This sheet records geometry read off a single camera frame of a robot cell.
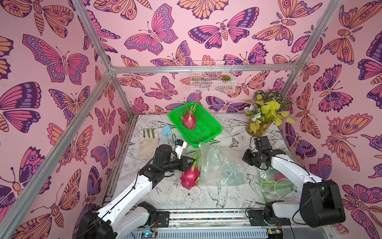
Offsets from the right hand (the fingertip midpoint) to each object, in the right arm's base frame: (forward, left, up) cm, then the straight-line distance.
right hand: (243, 157), depth 89 cm
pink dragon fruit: (+27, +34, +3) cm, 43 cm away
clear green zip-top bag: (-3, +12, -5) cm, 14 cm away
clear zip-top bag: (-16, -13, 0) cm, 21 cm away
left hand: (-8, +28, +12) cm, 32 cm away
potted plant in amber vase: (+23, -15, +19) cm, 33 cm away
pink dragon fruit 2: (-18, +31, +11) cm, 37 cm away
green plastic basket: (+29, +21, -6) cm, 36 cm away
